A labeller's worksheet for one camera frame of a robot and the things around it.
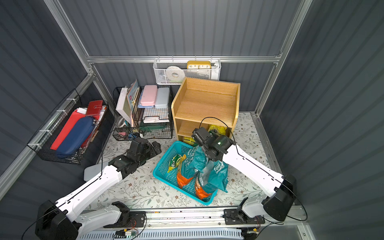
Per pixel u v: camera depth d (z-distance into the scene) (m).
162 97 0.99
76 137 0.69
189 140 0.99
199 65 0.87
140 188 0.84
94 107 0.79
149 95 0.96
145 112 0.95
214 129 0.85
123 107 0.89
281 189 0.40
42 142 0.61
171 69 0.83
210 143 0.54
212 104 0.82
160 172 0.85
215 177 0.63
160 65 0.91
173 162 0.81
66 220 0.39
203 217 0.75
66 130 0.71
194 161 0.67
